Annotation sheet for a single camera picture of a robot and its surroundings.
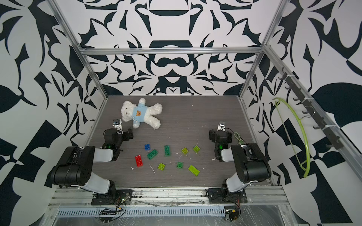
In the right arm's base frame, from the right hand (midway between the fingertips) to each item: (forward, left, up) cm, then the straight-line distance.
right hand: (221, 128), depth 95 cm
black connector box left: (-45, +67, -7) cm, 81 cm away
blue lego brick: (-11, +49, -4) cm, 50 cm away
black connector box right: (-46, +1, -6) cm, 46 cm away
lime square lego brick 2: (-13, +17, -3) cm, 22 cm away
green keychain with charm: (-7, -12, -5) cm, 15 cm away
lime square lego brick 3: (-23, +39, -4) cm, 45 cm away
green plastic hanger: (-31, -25, +18) cm, 44 cm away
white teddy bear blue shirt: (+11, +56, +4) cm, 57 cm away
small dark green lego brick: (-22, +28, -5) cm, 36 cm away
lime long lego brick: (-25, +20, -5) cm, 32 cm away
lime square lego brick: (-14, +25, -4) cm, 28 cm away
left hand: (+1, +65, +3) cm, 65 cm away
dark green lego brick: (-13, +36, -3) cm, 38 cm away
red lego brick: (-21, +52, -3) cm, 56 cm away
